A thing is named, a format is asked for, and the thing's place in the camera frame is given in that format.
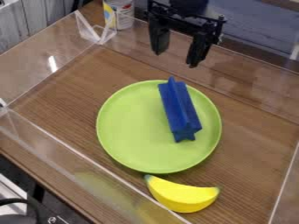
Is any blue star-shaped block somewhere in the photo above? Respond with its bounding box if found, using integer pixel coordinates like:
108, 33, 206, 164
157, 77, 201, 143

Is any clear acrylic enclosure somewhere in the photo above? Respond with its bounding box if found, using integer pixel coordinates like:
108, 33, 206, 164
0, 12, 299, 224

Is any black cable lower left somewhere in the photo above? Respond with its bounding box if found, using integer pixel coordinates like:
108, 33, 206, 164
0, 198, 40, 224

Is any yellow toy banana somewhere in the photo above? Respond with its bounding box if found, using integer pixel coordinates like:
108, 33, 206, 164
144, 175, 220, 214

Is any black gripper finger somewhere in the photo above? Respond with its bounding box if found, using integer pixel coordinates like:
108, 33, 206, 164
148, 14, 170, 55
185, 31, 210, 68

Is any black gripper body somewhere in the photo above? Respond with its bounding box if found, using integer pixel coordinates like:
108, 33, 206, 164
146, 0, 226, 44

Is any white can with label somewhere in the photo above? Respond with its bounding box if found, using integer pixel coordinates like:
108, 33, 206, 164
102, 0, 134, 30

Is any green round plate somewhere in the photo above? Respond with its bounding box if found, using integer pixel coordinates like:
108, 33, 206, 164
96, 80, 221, 174

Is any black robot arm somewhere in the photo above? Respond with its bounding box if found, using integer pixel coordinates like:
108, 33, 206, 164
146, 0, 226, 68

